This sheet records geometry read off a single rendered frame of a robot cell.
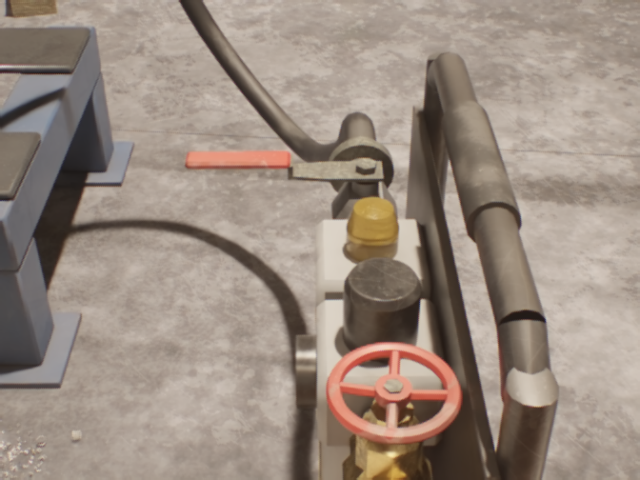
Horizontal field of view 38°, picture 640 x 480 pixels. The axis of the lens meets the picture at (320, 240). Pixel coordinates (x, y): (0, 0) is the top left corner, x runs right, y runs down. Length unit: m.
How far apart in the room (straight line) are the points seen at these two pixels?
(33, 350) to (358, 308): 0.76
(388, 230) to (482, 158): 0.11
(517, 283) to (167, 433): 0.76
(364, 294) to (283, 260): 0.87
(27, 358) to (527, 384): 0.91
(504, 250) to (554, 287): 0.91
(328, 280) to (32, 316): 0.66
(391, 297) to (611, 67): 1.58
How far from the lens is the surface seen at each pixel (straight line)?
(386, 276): 0.56
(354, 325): 0.56
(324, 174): 0.72
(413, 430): 0.48
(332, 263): 0.65
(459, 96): 0.64
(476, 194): 0.53
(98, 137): 1.61
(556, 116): 1.85
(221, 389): 1.21
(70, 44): 1.51
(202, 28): 1.31
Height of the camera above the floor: 0.86
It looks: 36 degrees down
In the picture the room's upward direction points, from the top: straight up
